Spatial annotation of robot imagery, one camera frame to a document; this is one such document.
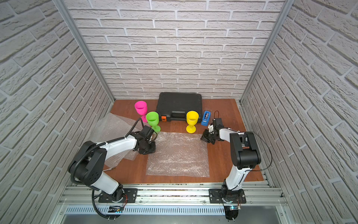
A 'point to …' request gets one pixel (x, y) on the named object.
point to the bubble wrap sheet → (178, 154)
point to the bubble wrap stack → (114, 126)
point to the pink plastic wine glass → (141, 107)
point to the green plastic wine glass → (152, 117)
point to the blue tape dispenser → (206, 117)
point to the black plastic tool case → (173, 106)
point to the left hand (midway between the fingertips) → (157, 149)
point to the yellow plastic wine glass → (192, 117)
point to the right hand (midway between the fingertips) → (203, 137)
